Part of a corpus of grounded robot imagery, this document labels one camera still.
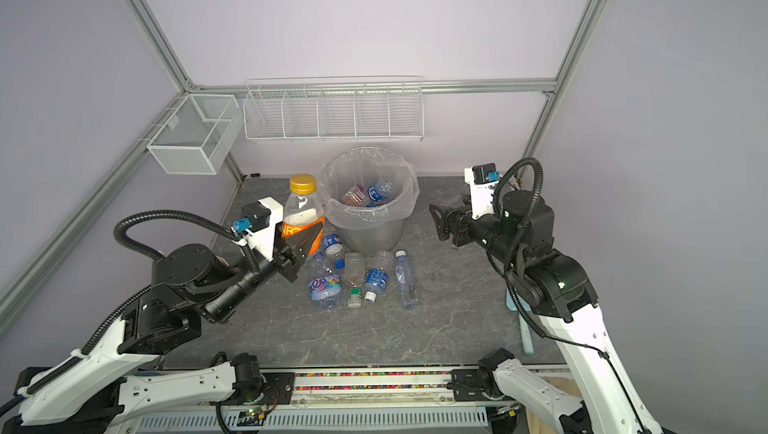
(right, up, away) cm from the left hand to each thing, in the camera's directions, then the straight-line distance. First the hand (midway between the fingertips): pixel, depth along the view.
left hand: (311, 225), depth 52 cm
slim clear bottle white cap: (+18, -20, +38) cm, 47 cm away
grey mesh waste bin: (+7, -8, +40) cm, 41 cm away
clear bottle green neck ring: (+2, -19, +37) cm, 42 cm away
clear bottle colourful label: (-6, -20, +35) cm, 41 cm away
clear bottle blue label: (+9, -17, +35) cm, 40 cm away
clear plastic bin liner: (+4, +16, +42) cm, 45 cm away
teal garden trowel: (+49, -25, +35) cm, 65 cm away
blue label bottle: (+9, +7, +45) cm, 46 cm away
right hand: (+26, +4, +8) cm, 27 cm away
